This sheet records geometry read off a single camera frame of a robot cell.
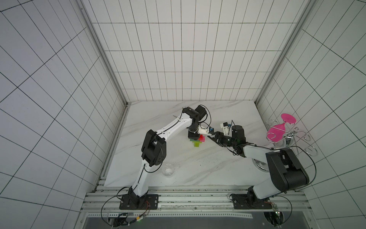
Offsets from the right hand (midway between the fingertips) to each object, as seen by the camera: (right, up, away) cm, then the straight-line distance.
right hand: (210, 134), depth 90 cm
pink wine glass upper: (+39, +11, -15) cm, 43 cm away
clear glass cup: (-27, -20, -7) cm, 34 cm away
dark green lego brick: (-12, -3, -3) cm, 13 cm away
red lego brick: (-8, 0, -10) cm, 13 cm away
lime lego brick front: (-9, -6, +2) cm, 11 cm away
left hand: (-13, -2, -2) cm, 13 cm away
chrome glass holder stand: (+35, +2, -23) cm, 41 cm away
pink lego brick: (-5, -4, -2) cm, 7 cm away
